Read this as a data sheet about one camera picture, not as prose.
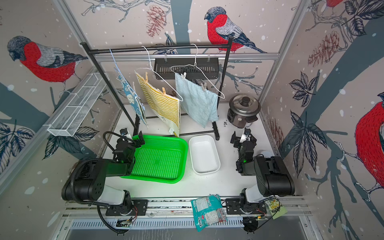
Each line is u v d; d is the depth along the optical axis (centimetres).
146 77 80
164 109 86
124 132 76
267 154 98
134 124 103
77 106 77
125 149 70
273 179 45
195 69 107
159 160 90
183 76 82
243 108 93
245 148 72
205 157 92
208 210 70
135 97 71
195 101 91
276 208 73
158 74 70
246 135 76
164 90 74
